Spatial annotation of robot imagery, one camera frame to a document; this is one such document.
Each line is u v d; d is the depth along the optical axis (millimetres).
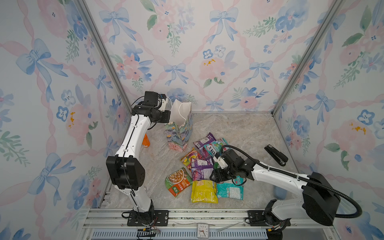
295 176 466
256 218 732
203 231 689
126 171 458
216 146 952
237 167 641
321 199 418
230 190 804
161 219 738
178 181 855
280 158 922
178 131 816
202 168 863
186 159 913
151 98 630
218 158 775
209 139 1006
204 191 797
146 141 963
